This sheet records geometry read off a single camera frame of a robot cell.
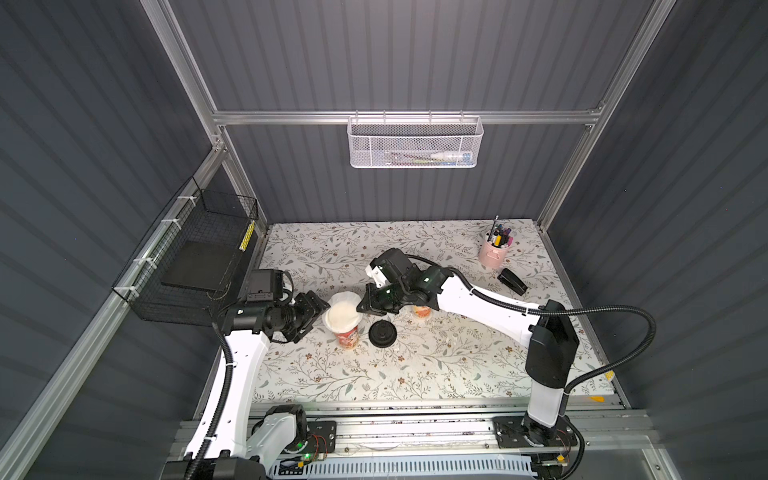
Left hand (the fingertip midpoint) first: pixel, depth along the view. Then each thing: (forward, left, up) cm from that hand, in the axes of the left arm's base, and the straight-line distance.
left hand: (323, 315), depth 74 cm
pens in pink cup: (+32, -53, -5) cm, 62 cm away
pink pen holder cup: (+28, -52, -12) cm, 61 cm away
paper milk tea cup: (-2, -5, -10) cm, 11 cm away
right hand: (+2, -8, 0) cm, 9 cm away
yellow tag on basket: (+21, +23, +7) cm, 32 cm away
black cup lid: (+3, -14, -17) cm, 22 cm away
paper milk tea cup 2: (+9, -27, -14) cm, 32 cm away
